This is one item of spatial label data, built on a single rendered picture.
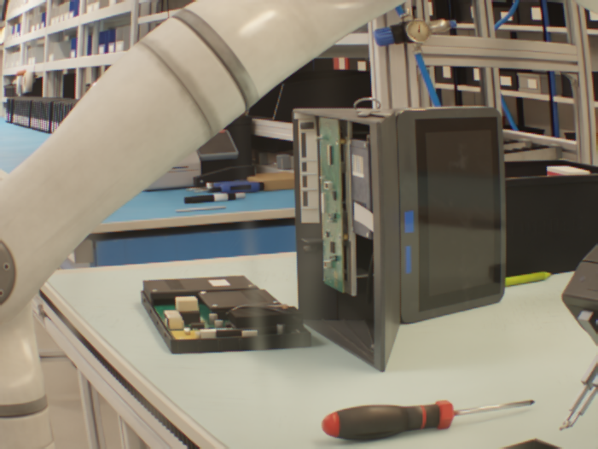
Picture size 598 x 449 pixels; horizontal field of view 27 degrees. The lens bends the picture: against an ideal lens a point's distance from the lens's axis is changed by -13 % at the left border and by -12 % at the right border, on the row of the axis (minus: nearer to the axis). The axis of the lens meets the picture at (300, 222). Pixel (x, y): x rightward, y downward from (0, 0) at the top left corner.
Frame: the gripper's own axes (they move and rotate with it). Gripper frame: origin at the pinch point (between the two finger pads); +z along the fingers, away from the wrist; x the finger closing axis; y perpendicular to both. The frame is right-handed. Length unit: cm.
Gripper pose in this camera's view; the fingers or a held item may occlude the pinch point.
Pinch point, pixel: (567, 423)
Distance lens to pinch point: 79.2
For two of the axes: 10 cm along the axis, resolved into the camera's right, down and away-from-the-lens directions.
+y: -6.3, -6.4, -4.5
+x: 5.1, 1.0, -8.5
